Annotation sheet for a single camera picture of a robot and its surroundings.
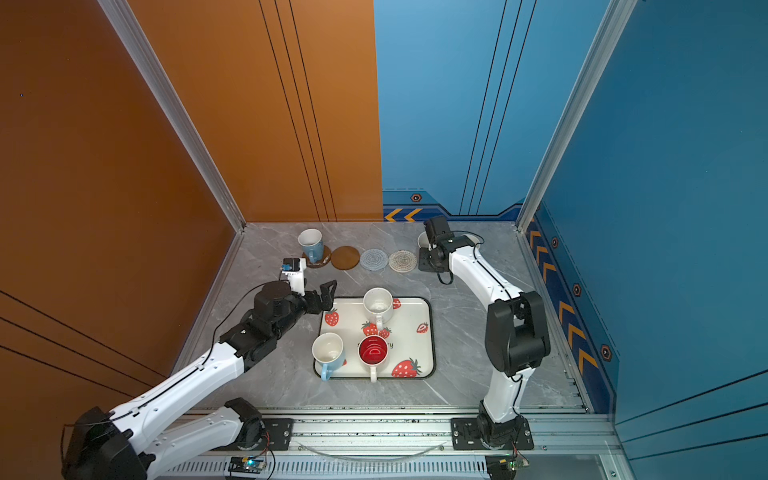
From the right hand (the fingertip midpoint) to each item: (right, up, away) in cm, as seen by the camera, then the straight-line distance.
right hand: (426, 262), depth 93 cm
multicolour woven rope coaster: (-7, 0, +16) cm, 17 cm away
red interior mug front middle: (-16, -25, -8) cm, 31 cm away
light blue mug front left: (-29, -26, -8) cm, 40 cm away
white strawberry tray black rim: (-5, -23, +1) cm, 24 cm away
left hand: (-29, -4, -14) cm, 32 cm away
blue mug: (-39, +7, +12) cm, 42 cm away
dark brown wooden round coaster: (-35, 0, +15) cm, 38 cm away
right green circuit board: (+17, -48, -22) cm, 55 cm away
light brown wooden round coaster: (-28, +1, +16) cm, 32 cm away
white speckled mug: (-15, -14, +3) cm, 21 cm away
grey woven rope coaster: (-18, 0, +16) cm, 24 cm away
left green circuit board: (-46, -48, -22) cm, 70 cm away
